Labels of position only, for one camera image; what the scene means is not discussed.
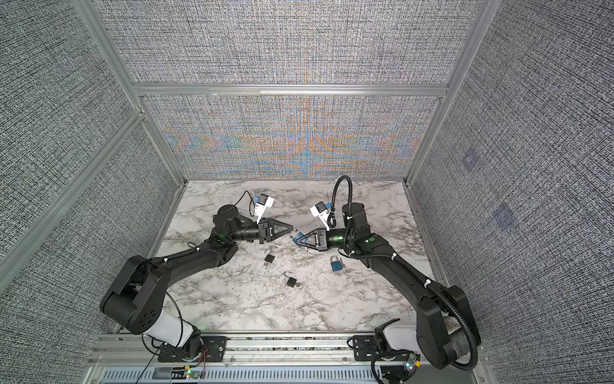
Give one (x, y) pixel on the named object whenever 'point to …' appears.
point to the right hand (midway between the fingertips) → (299, 241)
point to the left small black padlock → (269, 258)
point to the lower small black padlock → (291, 281)
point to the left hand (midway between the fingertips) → (291, 232)
